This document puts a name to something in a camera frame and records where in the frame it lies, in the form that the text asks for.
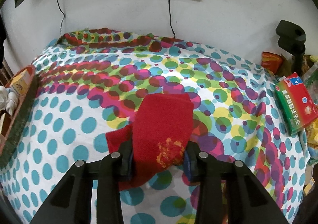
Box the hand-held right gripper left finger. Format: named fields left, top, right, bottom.
left=30, top=140, right=135, bottom=224

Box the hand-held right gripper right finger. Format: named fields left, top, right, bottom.
left=184, top=141, right=290, bottom=224

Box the red towel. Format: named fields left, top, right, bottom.
left=106, top=94, right=195, bottom=191

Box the red round tray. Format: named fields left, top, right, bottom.
left=0, top=65, right=38, bottom=167

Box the white and grey sock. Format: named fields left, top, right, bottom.
left=6, top=91, right=20, bottom=116

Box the yellow carton box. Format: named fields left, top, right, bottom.
left=9, top=69, right=30, bottom=97

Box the polka dot cloth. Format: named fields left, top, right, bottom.
left=0, top=28, right=311, bottom=224

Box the green and red medicine box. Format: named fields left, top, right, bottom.
left=273, top=72, right=317, bottom=136

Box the yellow chips bag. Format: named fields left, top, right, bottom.
left=307, top=117, right=318, bottom=145

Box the red orange snack bag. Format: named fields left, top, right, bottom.
left=261, top=51, right=284, bottom=75

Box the clear plastic bag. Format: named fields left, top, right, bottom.
left=301, top=55, right=318, bottom=150

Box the black phone holder stand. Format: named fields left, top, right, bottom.
left=276, top=20, right=306, bottom=77

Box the dark hanging clothing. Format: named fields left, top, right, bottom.
left=0, top=15, right=7, bottom=66

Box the black adapter cable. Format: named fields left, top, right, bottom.
left=168, top=0, right=176, bottom=38

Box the thin black hanging cable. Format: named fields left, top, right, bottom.
left=53, top=0, right=66, bottom=37

